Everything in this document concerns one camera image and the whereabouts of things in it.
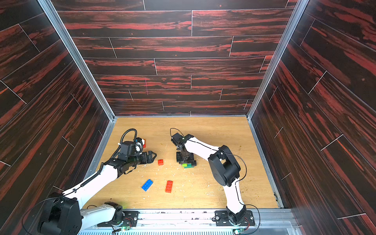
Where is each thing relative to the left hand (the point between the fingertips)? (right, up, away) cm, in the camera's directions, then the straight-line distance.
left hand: (152, 155), depth 86 cm
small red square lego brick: (+4, -6, +7) cm, 10 cm away
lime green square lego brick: (+19, -7, +3) cm, 21 cm away
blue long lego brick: (-2, -17, -2) cm, 17 cm away
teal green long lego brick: (+22, -8, +5) cm, 24 cm away
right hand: (+20, -5, +7) cm, 22 cm away
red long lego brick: (+10, -18, -3) cm, 21 cm away
